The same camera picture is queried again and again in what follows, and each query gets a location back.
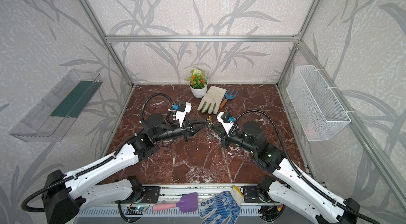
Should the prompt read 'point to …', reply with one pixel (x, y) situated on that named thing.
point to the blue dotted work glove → (218, 207)
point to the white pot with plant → (198, 83)
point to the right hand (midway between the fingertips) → (214, 120)
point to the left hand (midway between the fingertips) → (207, 122)
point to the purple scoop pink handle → (188, 203)
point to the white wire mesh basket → (319, 112)
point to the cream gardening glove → (214, 95)
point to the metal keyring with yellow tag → (209, 122)
